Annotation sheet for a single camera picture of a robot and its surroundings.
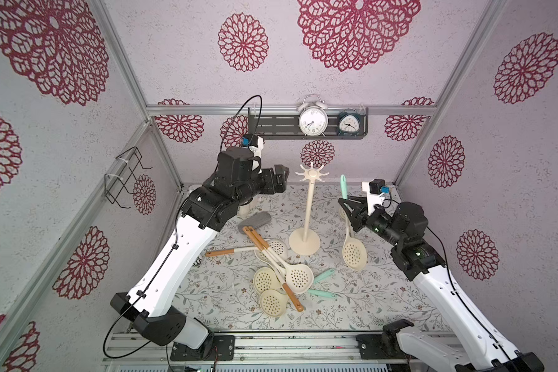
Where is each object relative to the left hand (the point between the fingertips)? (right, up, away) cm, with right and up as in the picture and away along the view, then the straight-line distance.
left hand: (275, 173), depth 64 cm
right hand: (+19, -6, +3) cm, 20 cm away
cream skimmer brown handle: (+9, -36, +21) cm, 43 cm away
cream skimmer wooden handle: (+4, -39, +16) cm, 42 cm away
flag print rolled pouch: (-31, -30, +26) cm, 50 cm away
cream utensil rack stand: (+13, -24, +34) cm, 44 cm away
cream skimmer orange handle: (-22, -29, +33) cm, 49 cm away
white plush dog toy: (-15, -11, +42) cm, 46 cm away
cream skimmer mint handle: (+18, -42, +22) cm, 50 cm away
